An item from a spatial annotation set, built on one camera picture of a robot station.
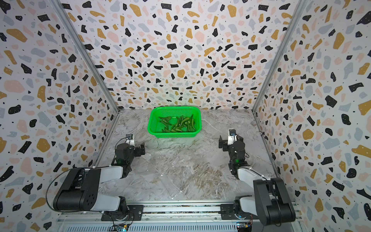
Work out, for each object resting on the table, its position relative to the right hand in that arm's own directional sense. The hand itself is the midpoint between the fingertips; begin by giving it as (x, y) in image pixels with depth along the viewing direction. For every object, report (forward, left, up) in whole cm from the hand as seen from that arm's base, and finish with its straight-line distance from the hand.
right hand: (230, 135), depth 88 cm
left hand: (-3, +58, -5) cm, 59 cm away
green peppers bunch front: (+16, +38, -13) cm, 43 cm away
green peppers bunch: (+18, +30, -11) cm, 37 cm away
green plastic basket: (+16, +52, -12) cm, 56 cm away
